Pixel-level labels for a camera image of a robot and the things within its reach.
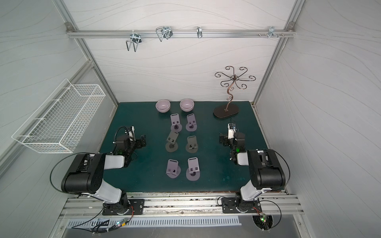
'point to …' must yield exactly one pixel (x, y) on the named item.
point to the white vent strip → (153, 222)
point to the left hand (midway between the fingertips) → (138, 135)
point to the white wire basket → (58, 125)
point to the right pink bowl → (186, 105)
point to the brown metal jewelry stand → (230, 110)
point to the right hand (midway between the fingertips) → (228, 131)
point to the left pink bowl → (162, 106)
